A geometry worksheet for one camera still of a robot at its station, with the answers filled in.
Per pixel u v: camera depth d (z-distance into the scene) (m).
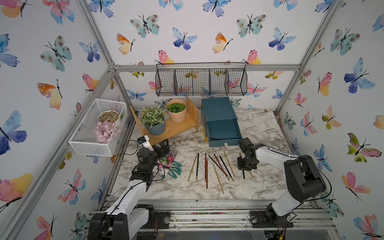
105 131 0.63
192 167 0.92
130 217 0.54
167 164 0.91
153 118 0.86
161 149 0.75
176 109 0.96
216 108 0.93
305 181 0.46
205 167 0.92
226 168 0.91
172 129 1.02
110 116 0.71
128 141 1.11
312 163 0.48
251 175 0.89
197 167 0.92
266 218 0.73
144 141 0.73
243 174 0.89
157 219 0.73
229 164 0.93
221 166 0.93
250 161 0.76
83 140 0.63
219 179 0.88
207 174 0.89
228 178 0.87
